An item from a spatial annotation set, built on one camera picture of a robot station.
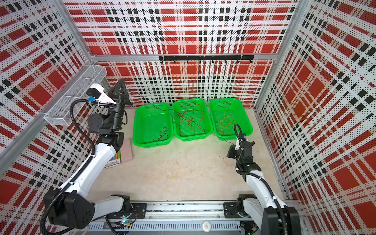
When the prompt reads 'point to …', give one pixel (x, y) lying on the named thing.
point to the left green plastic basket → (152, 125)
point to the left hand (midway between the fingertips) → (125, 81)
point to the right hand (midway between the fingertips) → (233, 146)
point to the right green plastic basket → (217, 108)
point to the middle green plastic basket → (179, 106)
